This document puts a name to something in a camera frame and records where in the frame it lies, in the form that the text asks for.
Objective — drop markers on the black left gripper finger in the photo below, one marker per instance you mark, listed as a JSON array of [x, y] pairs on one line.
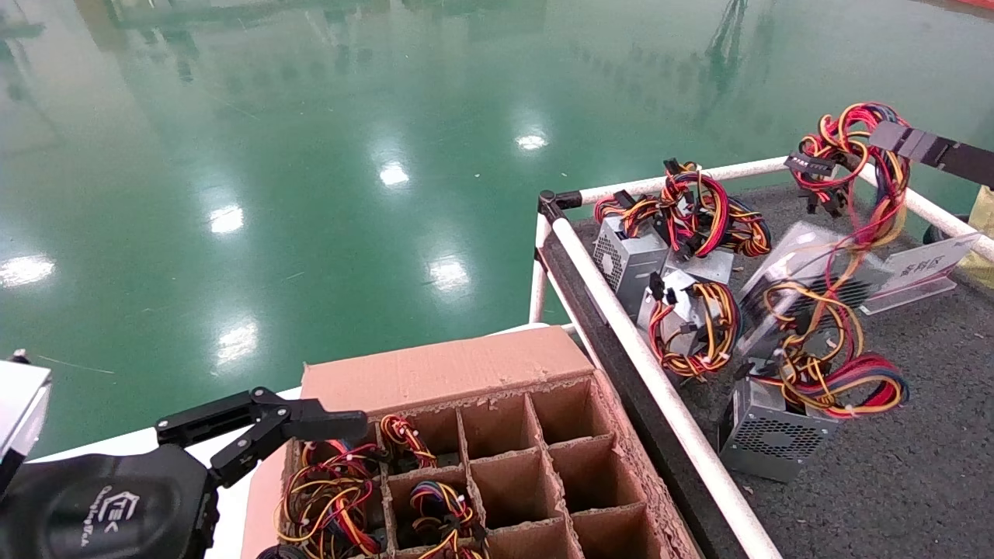
[[322, 423]]

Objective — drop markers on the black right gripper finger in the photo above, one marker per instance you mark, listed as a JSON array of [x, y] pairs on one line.
[[963, 167], [908, 136]]

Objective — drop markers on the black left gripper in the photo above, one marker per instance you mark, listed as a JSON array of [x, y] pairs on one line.
[[93, 508]]

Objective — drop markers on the brown cardboard divider box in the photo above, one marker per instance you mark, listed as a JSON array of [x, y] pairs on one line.
[[435, 365]]

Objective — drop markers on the yellow object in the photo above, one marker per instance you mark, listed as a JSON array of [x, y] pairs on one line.
[[985, 233]]

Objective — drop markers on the clear acrylic sign holder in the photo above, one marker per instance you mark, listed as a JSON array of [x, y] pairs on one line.
[[928, 268]]

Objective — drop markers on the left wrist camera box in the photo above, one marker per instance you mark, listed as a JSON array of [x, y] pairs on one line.
[[19, 404]]

